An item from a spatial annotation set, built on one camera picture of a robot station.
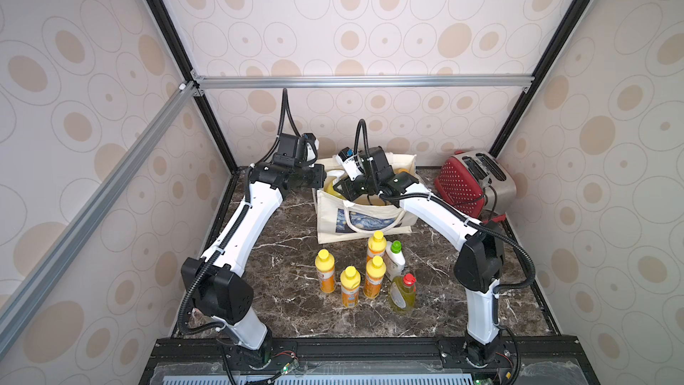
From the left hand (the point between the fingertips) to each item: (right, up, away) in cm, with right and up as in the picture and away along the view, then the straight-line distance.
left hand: (330, 171), depth 78 cm
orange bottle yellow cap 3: (+12, -27, -8) cm, 31 cm away
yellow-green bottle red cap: (+20, -35, -5) cm, 41 cm away
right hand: (+5, -2, +8) cm, 10 cm away
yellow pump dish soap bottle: (0, -2, +3) cm, 4 cm away
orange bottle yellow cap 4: (+13, -21, -4) cm, 25 cm away
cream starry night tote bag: (+3, -15, +8) cm, 18 cm away
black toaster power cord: (+53, -9, +13) cm, 55 cm away
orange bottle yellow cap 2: (+6, -29, -11) cm, 31 cm away
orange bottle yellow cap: (-1, -26, -8) cm, 27 cm away
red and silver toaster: (+50, -4, +13) cm, 51 cm away
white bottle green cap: (+19, -27, 0) cm, 33 cm away
